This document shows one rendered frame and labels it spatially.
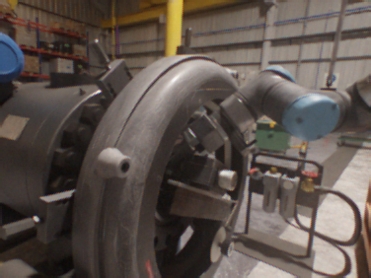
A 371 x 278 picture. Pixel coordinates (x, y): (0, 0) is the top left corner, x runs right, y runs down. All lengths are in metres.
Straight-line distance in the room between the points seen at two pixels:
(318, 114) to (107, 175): 0.40
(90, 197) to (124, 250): 0.11
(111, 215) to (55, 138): 0.37
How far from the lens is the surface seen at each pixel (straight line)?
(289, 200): 1.50
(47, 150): 0.77
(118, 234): 0.48
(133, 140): 0.45
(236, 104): 0.59
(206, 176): 0.55
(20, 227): 0.51
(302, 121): 0.50
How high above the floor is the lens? 0.87
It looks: 10 degrees down
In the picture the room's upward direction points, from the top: 3 degrees clockwise
